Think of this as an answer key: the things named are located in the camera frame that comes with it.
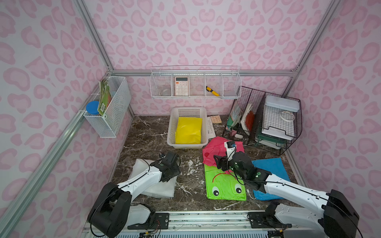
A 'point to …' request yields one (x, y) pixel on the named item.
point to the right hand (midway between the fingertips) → (218, 154)
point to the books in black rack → (247, 118)
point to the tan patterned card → (216, 119)
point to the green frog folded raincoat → (223, 185)
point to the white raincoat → (163, 189)
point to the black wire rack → (275, 145)
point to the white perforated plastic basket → (189, 111)
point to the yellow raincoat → (188, 130)
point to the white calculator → (181, 86)
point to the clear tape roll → (287, 116)
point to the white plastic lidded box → (279, 116)
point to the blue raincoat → (276, 167)
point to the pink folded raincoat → (216, 147)
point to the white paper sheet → (211, 130)
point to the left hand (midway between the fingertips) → (176, 169)
